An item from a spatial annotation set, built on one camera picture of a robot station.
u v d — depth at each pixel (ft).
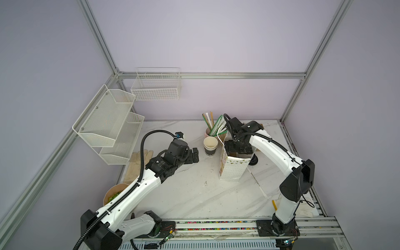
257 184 2.89
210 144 3.05
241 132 1.90
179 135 2.19
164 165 1.69
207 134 3.24
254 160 2.46
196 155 2.40
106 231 1.21
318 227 2.50
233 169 2.55
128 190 1.43
